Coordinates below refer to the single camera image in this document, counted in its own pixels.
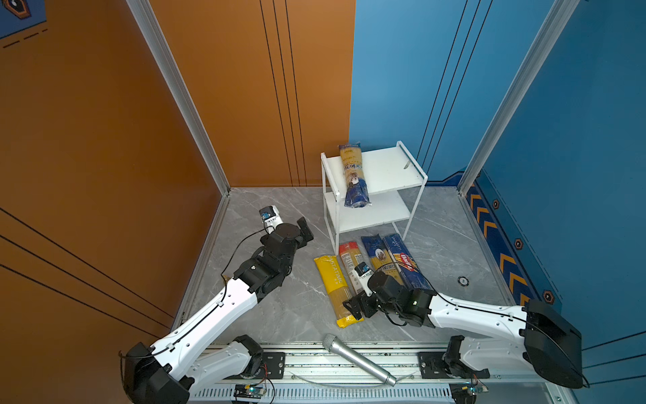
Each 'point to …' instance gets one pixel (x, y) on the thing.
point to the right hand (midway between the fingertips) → (354, 297)
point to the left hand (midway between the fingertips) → (296, 222)
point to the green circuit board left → (248, 391)
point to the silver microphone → (336, 346)
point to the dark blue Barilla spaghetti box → (414, 276)
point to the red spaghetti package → (351, 257)
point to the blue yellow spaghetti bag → (380, 257)
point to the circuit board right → (466, 393)
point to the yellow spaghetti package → (337, 288)
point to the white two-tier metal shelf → (394, 181)
